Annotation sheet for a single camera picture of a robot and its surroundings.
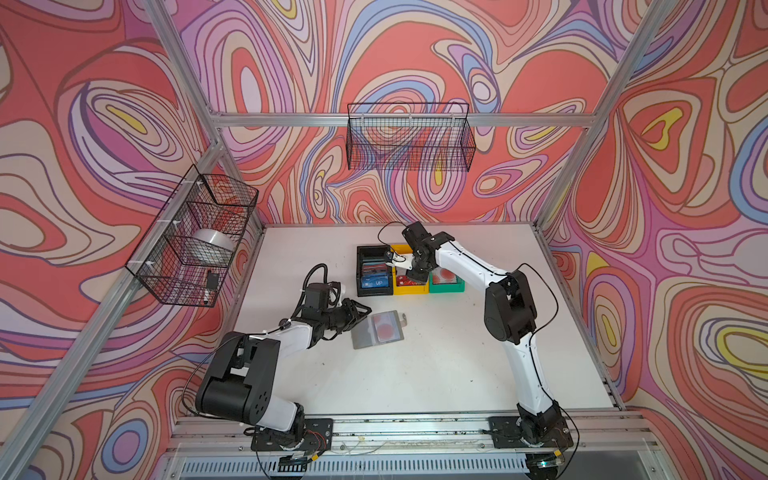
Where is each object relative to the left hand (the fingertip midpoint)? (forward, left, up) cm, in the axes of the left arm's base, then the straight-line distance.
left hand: (372, 310), depth 88 cm
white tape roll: (+8, +39, +25) cm, 46 cm away
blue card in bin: (+14, 0, -6) cm, 16 cm away
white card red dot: (-2, -4, -7) cm, 8 cm away
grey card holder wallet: (-4, +3, -8) cm, 9 cm away
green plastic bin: (+10, -24, -4) cm, 26 cm away
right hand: (+16, -15, -2) cm, 22 cm away
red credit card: (+14, -10, -4) cm, 18 cm away
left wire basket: (+3, +43, +25) cm, 50 cm away
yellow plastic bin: (+10, -16, -3) cm, 19 cm away
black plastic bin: (+18, 0, -5) cm, 18 cm away
